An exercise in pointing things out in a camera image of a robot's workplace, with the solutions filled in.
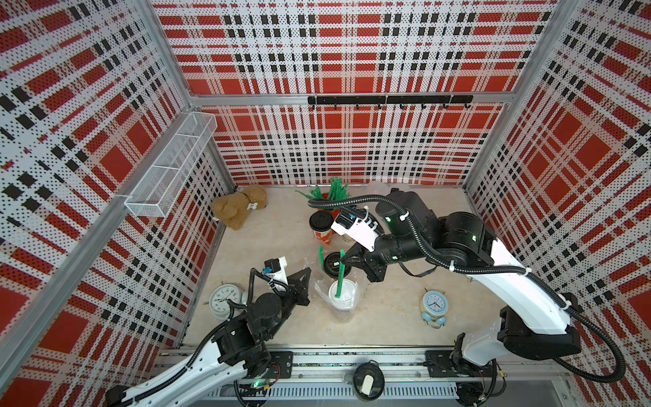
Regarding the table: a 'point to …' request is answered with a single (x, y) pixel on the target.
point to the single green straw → (341, 272)
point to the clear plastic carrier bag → (322, 287)
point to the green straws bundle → (336, 190)
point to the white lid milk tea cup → (342, 308)
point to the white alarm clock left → (218, 299)
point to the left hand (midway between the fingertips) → (315, 270)
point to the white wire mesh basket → (158, 190)
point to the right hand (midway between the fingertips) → (352, 261)
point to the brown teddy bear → (232, 209)
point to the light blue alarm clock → (434, 304)
